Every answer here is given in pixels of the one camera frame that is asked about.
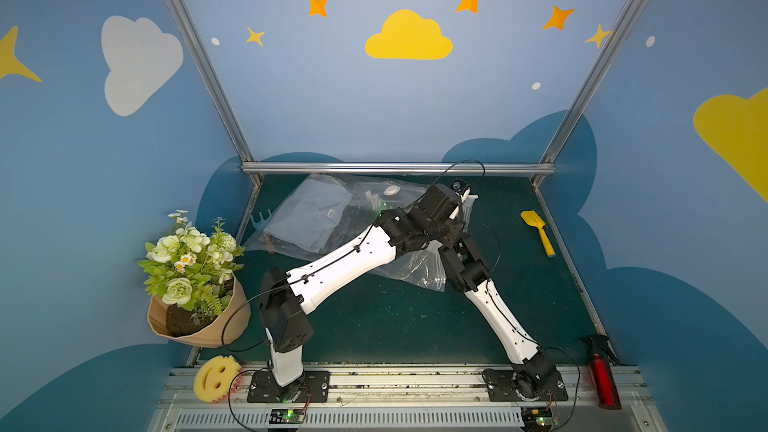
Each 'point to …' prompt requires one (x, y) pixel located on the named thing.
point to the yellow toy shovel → (531, 218)
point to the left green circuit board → (287, 416)
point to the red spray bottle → (602, 363)
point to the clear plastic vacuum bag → (422, 268)
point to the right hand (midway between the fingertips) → (349, 214)
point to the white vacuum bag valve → (392, 189)
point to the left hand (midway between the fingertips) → (464, 221)
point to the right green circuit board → (537, 418)
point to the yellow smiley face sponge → (213, 377)
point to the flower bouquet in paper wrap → (189, 277)
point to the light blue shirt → (306, 220)
